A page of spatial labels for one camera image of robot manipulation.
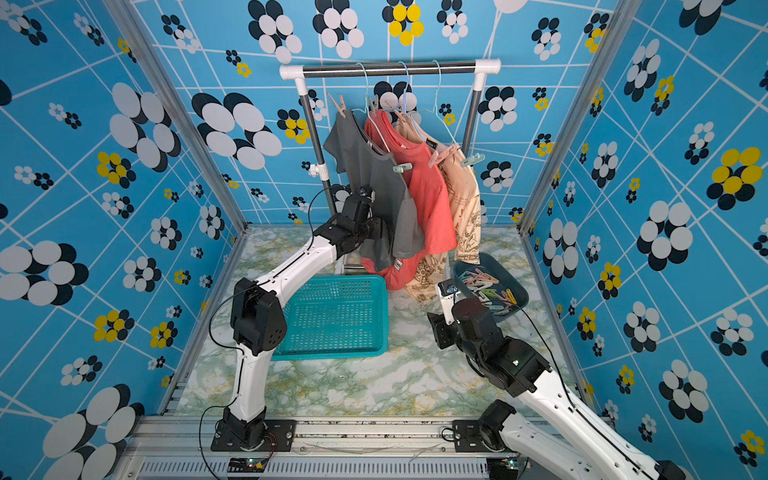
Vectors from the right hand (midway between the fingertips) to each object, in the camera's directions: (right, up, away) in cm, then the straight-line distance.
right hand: (442, 310), depth 72 cm
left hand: (-16, +25, +20) cm, 36 cm away
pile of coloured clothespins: (+18, +3, +29) cm, 34 cm away
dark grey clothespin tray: (+23, +9, +30) cm, 38 cm away
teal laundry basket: (-33, -7, +24) cm, 41 cm away
